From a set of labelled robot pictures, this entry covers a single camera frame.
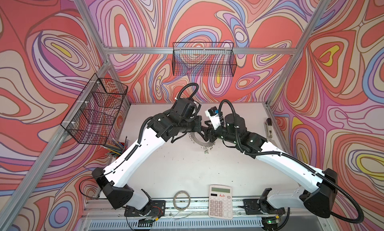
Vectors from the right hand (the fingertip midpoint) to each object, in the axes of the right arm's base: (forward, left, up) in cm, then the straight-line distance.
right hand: (203, 129), depth 71 cm
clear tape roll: (-26, +16, -28) cm, 42 cm away
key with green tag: (-5, -2, -15) cm, 16 cm away
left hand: (0, -1, +5) cm, 5 cm away
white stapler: (+18, -48, -24) cm, 57 cm away
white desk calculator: (-27, -8, -26) cm, 38 cm away
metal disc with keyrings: (-1, +3, -7) cm, 7 cm away
